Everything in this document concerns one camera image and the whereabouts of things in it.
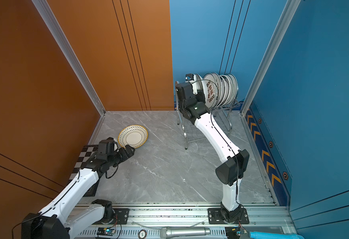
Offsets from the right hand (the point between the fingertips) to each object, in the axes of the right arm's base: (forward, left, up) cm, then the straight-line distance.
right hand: (201, 91), depth 76 cm
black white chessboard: (-15, +71, -35) cm, 80 cm away
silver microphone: (-56, +16, -36) cm, 69 cm away
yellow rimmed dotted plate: (0, +45, -38) cm, 59 cm away
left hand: (-19, +40, -26) cm, 51 cm away
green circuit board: (-56, +46, -40) cm, 82 cm away
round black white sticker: (-57, +29, -39) cm, 75 cm away
